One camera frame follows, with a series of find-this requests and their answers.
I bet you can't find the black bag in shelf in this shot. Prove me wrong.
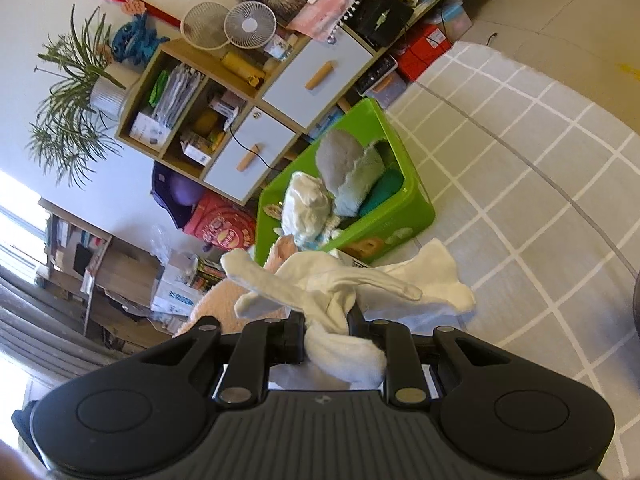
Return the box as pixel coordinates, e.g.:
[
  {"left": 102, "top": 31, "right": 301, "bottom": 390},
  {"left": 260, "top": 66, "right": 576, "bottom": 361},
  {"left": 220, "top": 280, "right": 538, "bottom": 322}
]
[{"left": 346, "top": 0, "right": 413, "bottom": 49}]

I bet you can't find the grey and mint plush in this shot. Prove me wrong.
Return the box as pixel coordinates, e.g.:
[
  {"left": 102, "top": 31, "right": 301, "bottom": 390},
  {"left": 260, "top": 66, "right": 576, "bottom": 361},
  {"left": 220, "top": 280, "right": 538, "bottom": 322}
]
[{"left": 316, "top": 129, "right": 385, "bottom": 218}]

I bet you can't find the white paper bag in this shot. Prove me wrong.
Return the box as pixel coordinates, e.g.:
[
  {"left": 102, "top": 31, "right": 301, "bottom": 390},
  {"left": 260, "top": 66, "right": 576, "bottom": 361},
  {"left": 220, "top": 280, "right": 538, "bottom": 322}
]
[{"left": 151, "top": 252, "right": 203, "bottom": 318}]

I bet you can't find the pink cloth on cabinet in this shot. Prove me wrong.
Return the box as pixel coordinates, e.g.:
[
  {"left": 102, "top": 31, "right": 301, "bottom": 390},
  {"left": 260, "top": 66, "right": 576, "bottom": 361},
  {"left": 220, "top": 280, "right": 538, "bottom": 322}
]
[{"left": 285, "top": 0, "right": 386, "bottom": 42}]

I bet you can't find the wooden cabinet with white drawers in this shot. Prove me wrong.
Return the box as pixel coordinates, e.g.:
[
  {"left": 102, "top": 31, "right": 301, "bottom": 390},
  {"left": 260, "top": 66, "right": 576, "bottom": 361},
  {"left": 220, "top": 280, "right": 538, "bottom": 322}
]
[{"left": 116, "top": 0, "right": 440, "bottom": 205}]

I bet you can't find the tall printed snack can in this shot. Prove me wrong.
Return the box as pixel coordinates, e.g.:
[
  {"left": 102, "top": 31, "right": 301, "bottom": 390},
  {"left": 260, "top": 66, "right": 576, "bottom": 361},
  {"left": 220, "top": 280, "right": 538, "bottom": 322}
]
[{"left": 191, "top": 257, "right": 227, "bottom": 294}]

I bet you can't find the potted green plant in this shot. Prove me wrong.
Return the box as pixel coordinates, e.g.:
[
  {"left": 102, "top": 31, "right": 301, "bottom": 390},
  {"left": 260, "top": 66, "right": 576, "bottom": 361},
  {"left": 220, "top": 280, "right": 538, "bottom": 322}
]
[{"left": 27, "top": 9, "right": 124, "bottom": 188}]

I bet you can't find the bunny doll blue dress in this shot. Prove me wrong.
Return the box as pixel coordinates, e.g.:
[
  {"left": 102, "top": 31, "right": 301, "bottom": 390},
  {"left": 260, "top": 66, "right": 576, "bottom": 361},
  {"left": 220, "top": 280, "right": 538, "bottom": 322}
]
[{"left": 262, "top": 203, "right": 344, "bottom": 250}]

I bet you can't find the grey curtain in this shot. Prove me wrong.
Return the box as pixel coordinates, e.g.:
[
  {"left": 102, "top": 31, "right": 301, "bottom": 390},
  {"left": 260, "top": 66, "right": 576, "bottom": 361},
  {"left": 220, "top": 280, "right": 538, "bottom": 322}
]
[{"left": 1, "top": 269, "right": 125, "bottom": 386}]

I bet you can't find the red snack bucket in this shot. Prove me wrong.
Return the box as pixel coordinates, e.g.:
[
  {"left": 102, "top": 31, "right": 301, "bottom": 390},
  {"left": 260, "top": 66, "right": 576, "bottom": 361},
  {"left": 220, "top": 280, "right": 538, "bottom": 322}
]
[{"left": 182, "top": 190, "right": 256, "bottom": 252}]

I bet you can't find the dark green felt ball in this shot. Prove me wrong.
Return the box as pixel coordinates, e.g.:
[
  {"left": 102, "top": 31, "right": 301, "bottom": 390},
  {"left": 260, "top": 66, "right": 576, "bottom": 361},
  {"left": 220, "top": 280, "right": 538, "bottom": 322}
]
[{"left": 358, "top": 168, "right": 404, "bottom": 218}]

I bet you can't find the wooden bookshelf at window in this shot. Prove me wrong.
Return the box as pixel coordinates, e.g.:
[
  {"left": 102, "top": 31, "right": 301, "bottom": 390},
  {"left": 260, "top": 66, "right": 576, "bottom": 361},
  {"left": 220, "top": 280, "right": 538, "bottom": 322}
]
[{"left": 38, "top": 198, "right": 171, "bottom": 354}]

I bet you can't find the green plastic bin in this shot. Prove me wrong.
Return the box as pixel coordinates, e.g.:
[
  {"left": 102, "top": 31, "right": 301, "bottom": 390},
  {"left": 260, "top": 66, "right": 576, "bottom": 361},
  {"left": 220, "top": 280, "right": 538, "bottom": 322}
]
[{"left": 254, "top": 98, "right": 435, "bottom": 264}]

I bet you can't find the white round racket fan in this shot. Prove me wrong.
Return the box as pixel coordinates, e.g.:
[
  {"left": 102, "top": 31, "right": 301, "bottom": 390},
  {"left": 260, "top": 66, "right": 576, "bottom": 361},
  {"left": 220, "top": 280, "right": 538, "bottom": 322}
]
[{"left": 180, "top": 1, "right": 229, "bottom": 51}]

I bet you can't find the purple plush toy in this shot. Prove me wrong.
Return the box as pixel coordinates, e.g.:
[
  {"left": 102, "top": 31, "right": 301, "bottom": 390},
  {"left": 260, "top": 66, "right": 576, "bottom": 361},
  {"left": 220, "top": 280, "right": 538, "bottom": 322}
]
[{"left": 151, "top": 162, "right": 205, "bottom": 230}]

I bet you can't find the grey checkered rug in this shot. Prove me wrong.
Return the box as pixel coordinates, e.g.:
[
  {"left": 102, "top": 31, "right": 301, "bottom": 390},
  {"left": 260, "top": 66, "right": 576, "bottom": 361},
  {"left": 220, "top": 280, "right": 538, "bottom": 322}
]
[{"left": 386, "top": 42, "right": 639, "bottom": 479}]

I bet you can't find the red box under cabinet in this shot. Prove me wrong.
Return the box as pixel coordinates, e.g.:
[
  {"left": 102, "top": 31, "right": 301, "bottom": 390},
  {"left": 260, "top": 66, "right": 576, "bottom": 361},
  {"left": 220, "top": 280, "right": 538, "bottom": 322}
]
[{"left": 394, "top": 22, "right": 451, "bottom": 81}]

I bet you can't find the blue stitch plush toy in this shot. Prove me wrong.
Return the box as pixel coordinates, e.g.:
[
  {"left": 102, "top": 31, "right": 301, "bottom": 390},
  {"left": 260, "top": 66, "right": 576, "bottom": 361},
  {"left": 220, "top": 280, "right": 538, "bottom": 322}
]
[{"left": 111, "top": 12, "right": 169, "bottom": 65}]

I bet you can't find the yellow bottle on cabinet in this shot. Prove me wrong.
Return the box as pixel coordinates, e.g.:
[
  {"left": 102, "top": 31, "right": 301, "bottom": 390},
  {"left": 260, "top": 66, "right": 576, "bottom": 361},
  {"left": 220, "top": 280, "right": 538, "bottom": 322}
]
[{"left": 221, "top": 51, "right": 266, "bottom": 89}]

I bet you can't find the white desk fan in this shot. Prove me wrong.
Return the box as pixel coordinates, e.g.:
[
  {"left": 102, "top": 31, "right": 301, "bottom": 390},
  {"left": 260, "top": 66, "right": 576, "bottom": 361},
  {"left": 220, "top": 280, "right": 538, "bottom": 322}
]
[{"left": 224, "top": 1, "right": 278, "bottom": 50}]

